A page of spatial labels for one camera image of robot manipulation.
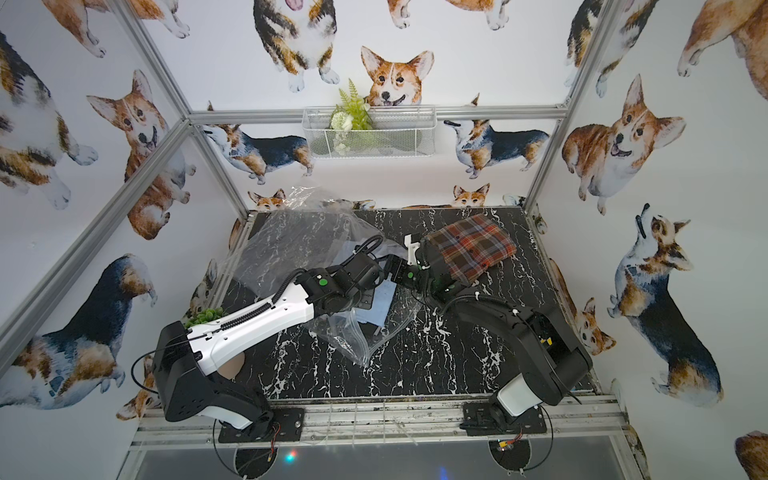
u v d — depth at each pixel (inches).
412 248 31.2
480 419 28.9
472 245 41.9
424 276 25.9
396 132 36.4
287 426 28.7
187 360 16.1
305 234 44.7
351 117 32.2
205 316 29.5
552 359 17.0
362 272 23.1
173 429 29.4
